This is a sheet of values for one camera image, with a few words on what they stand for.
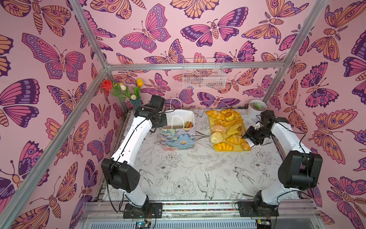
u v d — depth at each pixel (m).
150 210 0.72
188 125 0.88
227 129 1.03
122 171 0.42
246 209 0.73
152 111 0.54
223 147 0.94
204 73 0.95
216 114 1.13
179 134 0.81
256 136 0.76
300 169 0.51
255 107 1.06
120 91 0.94
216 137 0.97
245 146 0.93
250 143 0.76
